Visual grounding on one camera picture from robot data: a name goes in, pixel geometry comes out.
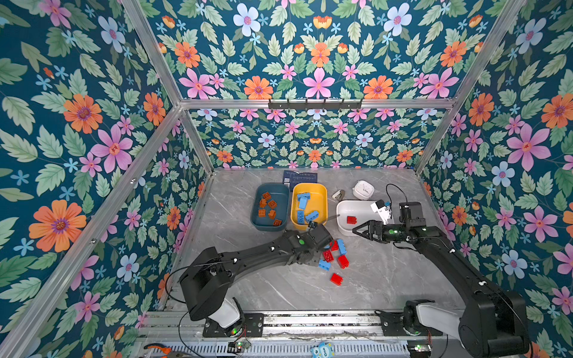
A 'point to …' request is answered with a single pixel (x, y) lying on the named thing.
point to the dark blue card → (292, 177)
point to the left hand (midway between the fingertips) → (316, 258)
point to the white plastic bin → (353, 213)
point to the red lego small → (351, 220)
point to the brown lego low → (262, 203)
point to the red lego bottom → (336, 279)
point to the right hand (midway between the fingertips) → (364, 228)
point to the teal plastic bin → (270, 208)
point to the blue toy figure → (323, 350)
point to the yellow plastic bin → (309, 203)
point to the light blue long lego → (305, 195)
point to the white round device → (363, 189)
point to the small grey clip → (339, 195)
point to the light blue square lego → (303, 203)
